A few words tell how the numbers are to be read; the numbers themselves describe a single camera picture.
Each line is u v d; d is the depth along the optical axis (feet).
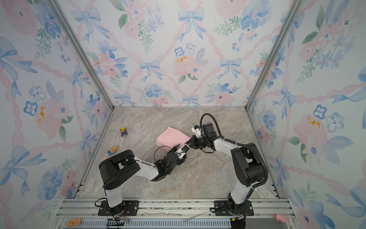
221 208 2.39
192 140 2.69
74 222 2.27
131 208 2.41
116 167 1.67
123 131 3.36
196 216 2.36
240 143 1.75
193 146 2.64
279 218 2.28
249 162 1.60
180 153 2.47
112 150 3.03
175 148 2.72
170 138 3.09
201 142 2.62
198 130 2.87
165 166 2.28
